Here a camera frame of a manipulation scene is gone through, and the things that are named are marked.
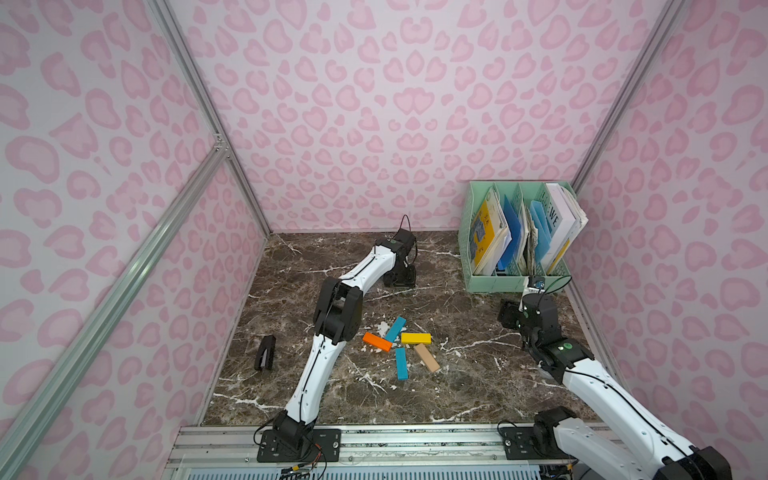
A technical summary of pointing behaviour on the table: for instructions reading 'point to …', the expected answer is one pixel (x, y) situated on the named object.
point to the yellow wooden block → (418, 338)
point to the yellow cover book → (487, 230)
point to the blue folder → (515, 229)
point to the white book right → (566, 219)
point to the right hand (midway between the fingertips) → (511, 299)
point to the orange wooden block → (377, 341)
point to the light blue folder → (544, 239)
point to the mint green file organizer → (504, 284)
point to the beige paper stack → (528, 253)
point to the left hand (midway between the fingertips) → (407, 280)
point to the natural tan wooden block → (428, 357)
